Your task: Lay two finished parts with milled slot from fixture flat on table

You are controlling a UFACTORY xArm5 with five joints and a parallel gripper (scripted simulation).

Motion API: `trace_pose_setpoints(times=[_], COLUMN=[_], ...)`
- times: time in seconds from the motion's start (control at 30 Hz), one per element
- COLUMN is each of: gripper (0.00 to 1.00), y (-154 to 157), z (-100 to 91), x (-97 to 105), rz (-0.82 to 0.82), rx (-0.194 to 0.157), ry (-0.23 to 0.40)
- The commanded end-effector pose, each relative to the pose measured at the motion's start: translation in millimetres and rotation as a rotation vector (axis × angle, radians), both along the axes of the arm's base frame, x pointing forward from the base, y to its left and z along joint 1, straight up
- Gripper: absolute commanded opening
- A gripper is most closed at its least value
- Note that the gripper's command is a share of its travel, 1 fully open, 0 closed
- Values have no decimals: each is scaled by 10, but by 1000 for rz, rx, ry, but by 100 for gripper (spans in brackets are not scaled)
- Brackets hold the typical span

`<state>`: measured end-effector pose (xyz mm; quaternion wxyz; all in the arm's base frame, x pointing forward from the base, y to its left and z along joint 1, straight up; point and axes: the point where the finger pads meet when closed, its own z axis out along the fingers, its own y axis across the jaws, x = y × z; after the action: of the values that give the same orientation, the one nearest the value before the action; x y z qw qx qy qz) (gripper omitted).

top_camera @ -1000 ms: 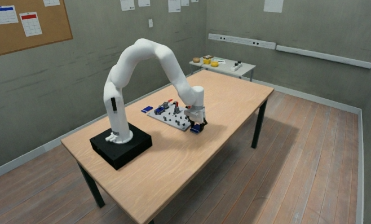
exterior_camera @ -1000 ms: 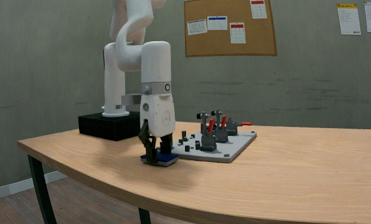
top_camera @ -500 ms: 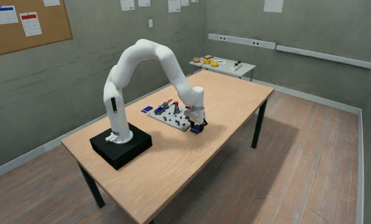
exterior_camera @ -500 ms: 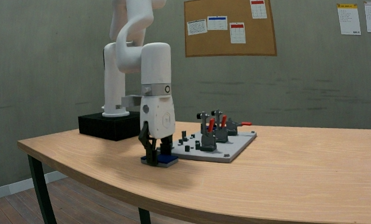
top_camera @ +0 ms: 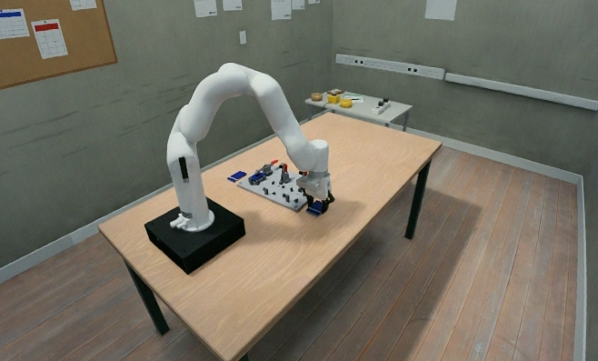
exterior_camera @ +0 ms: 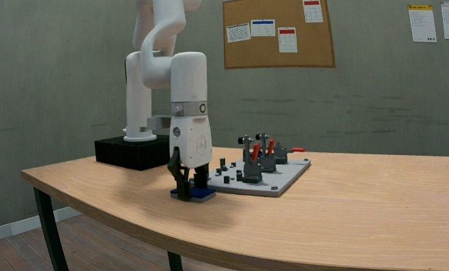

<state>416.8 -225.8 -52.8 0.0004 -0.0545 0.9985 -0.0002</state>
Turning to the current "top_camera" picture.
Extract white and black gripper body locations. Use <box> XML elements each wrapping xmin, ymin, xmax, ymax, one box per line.
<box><xmin>305</xmin><ymin>176</ymin><xmax>332</xmax><ymax>200</ymax></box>

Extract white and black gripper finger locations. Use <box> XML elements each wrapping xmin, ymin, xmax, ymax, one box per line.
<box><xmin>322</xmin><ymin>190</ymin><xmax>335</xmax><ymax>214</ymax></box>
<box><xmin>301</xmin><ymin>188</ymin><xmax>314</xmax><ymax>207</ymax></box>

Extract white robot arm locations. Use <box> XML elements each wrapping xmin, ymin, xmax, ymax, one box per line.
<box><xmin>167</xmin><ymin>63</ymin><xmax>331</xmax><ymax>232</ymax></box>

